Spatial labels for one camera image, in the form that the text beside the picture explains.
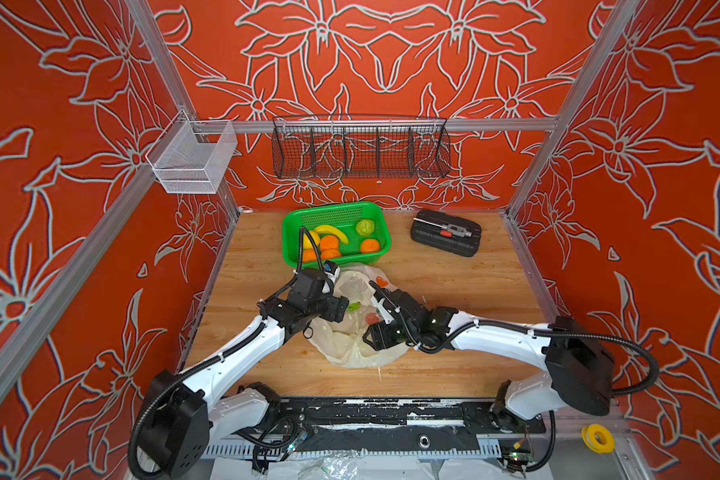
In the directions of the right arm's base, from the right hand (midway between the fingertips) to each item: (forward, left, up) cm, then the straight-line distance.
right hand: (366, 337), depth 80 cm
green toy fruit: (+41, -1, -1) cm, 41 cm away
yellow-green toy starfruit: (+11, +4, -4) cm, 12 cm away
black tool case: (+37, -30, 0) cm, 48 cm away
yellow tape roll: (-22, -53, -7) cm, 58 cm away
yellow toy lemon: (+32, +19, +2) cm, 38 cm away
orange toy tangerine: (+28, +11, 0) cm, 30 cm away
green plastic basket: (+49, +8, -3) cm, 50 cm away
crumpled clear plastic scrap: (-27, +8, -7) cm, 29 cm away
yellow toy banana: (+43, +13, -3) cm, 45 cm away
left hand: (+10, +8, +5) cm, 14 cm away
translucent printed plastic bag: (0, +6, -3) cm, 7 cm away
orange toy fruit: (+30, +19, -2) cm, 35 cm away
